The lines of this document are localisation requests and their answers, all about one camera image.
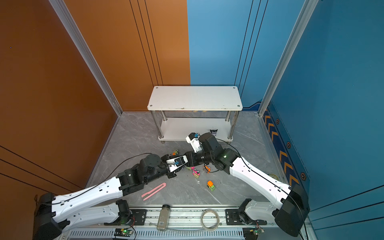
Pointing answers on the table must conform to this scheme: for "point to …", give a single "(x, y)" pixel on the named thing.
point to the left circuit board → (123, 232)
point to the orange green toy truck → (210, 184)
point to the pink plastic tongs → (164, 184)
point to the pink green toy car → (196, 173)
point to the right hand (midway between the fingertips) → (180, 160)
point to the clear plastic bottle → (163, 218)
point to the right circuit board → (252, 233)
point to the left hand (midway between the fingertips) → (184, 156)
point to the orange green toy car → (175, 152)
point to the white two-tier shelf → (179, 110)
